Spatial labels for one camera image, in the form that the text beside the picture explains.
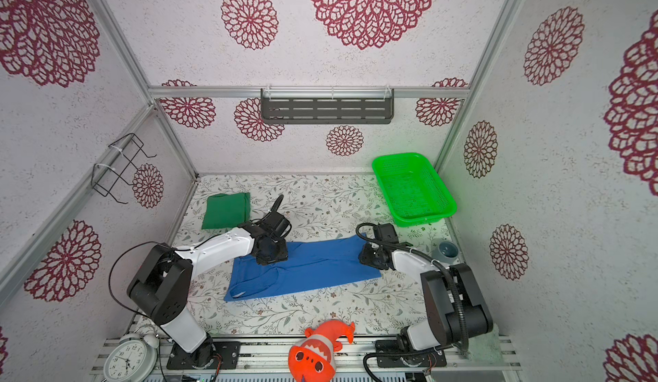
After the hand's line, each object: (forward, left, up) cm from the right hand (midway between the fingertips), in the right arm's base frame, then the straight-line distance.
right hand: (364, 253), depth 93 cm
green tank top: (+18, +56, +1) cm, 59 cm away
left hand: (-4, +29, +2) cm, 30 cm away
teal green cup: (0, -29, +2) cm, 29 cm away
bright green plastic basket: (+33, -24, -1) cm, 41 cm away
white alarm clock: (-36, +65, +4) cm, 75 cm away
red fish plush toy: (-34, +16, +7) cm, 38 cm away
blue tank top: (-3, +20, -3) cm, 21 cm away
